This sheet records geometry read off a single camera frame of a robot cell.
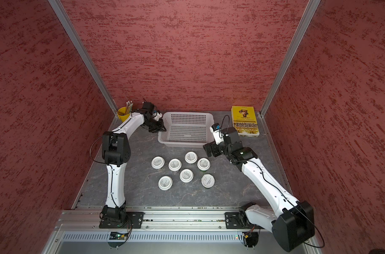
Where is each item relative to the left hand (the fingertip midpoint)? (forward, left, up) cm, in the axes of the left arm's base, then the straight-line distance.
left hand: (164, 131), depth 101 cm
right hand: (-18, -29, +12) cm, 36 cm away
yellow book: (+13, -56, -2) cm, 57 cm away
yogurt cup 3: (-18, -18, -1) cm, 26 cm away
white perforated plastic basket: (+7, -14, -6) cm, 17 cm away
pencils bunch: (+14, +25, +8) cm, 30 cm away
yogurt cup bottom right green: (-32, -27, -1) cm, 42 cm away
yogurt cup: (-22, +1, 0) cm, 22 cm away
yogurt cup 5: (-29, -16, -1) cm, 33 cm away
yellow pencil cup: (+16, +31, +1) cm, 35 cm away
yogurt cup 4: (-22, -25, -1) cm, 34 cm away
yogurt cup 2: (-23, -9, 0) cm, 25 cm away
